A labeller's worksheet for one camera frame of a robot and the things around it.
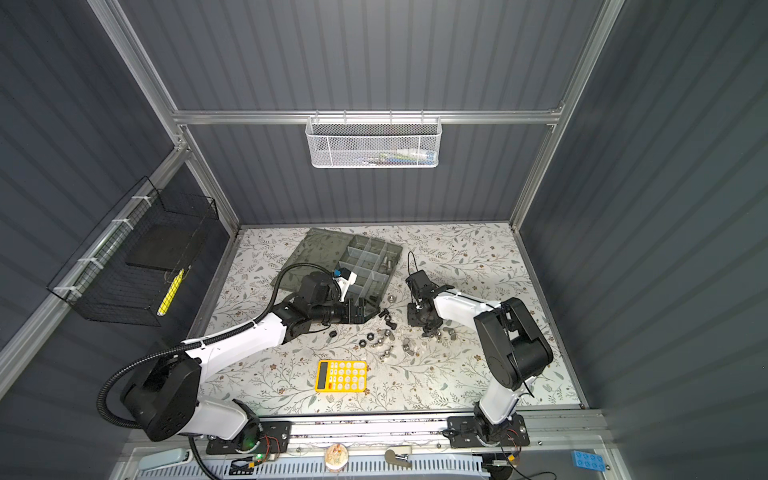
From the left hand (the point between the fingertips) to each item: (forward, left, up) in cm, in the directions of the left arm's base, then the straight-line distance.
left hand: (372, 310), depth 82 cm
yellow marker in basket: (-2, +46, +14) cm, 48 cm away
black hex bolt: (+6, -4, -13) cm, 15 cm away
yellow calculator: (-13, +9, -12) cm, 20 cm away
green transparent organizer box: (+27, 0, -12) cm, 29 cm away
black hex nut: (-4, +4, -13) cm, 14 cm away
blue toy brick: (-36, -50, -11) cm, 63 cm away
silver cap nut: (+11, -6, -13) cm, 18 cm away
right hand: (+3, -15, -13) cm, 20 cm away
